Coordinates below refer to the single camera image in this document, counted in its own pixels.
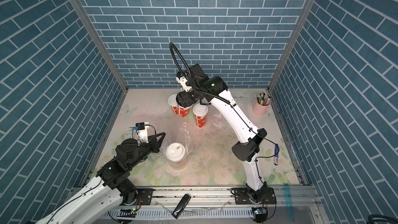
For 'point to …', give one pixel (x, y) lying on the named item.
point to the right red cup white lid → (200, 111)
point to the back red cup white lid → (172, 102)
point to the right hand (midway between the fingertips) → (186, 97)
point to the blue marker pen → (276, 154)
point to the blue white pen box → (129, 134)
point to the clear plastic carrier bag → (179, 132)
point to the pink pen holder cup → (260, 105)
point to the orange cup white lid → (175, 152)
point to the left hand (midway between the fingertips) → (169, 135)
